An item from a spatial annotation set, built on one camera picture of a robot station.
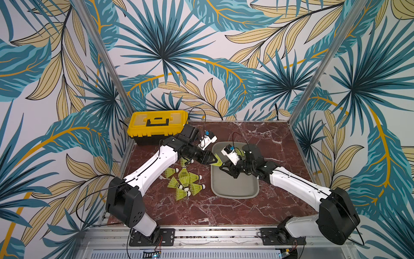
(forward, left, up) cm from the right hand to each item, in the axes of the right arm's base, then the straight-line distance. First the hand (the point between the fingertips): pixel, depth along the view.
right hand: (222, 165), depth 81 cm
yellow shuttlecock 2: (0, -7, +12) cm, 14 cm away
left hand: (-1, +5, +6) cm, 7 cm away
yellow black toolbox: (+25, +40, +2) cm, 47 cm away
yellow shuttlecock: (-1, +2, +4) cm, 4 cm away
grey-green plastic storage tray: (-5, -1, -13) cm, 14 cm away
